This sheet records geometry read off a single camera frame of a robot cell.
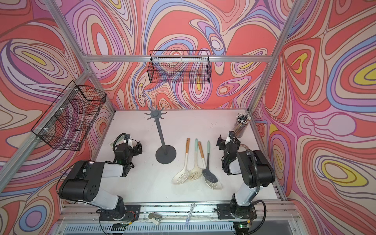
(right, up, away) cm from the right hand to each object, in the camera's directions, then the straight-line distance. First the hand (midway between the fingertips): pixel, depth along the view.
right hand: (228, 139), depth 94 cm
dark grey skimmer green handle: (-15, -19, -9) cm, 26 cm away
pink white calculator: (-77, -3, +1) cm, 77 cm away
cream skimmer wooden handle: (-30, -21, -10) cm, 38 cm away
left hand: (-62, -2, -1) cm, 62 cm away
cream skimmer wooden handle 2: (-11, -24, -14) cm, 30 cm away
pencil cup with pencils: (+8, +12, -4) cm, 15 cm away
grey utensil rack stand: (-41, -10, -1) cm, 42 cm away
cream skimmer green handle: (-21, -19, -9) cm, 29 cm away
